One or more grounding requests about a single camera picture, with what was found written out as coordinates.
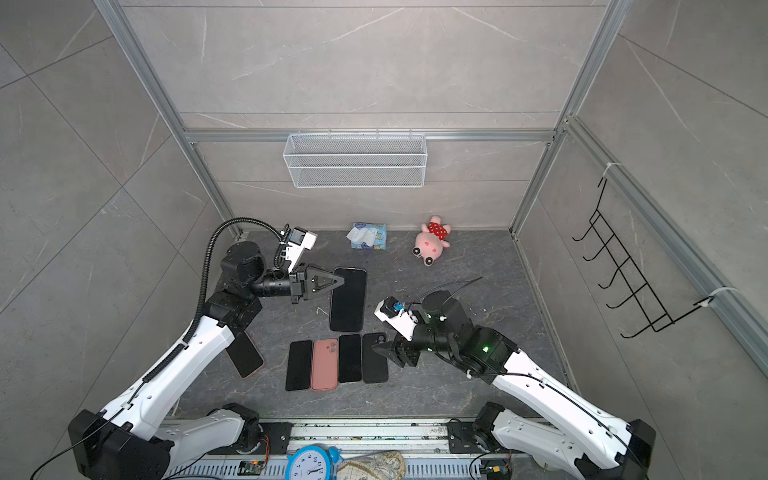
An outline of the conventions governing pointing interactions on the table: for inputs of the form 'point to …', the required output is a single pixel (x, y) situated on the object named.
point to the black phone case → (375, 363)
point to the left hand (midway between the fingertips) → (342, 278)
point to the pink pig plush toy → (430, 241)
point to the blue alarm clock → (314, 462)
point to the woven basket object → (382, 466)
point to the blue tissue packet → (368, 236)
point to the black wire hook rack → (656, 315)
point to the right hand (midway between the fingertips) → (383, 331)
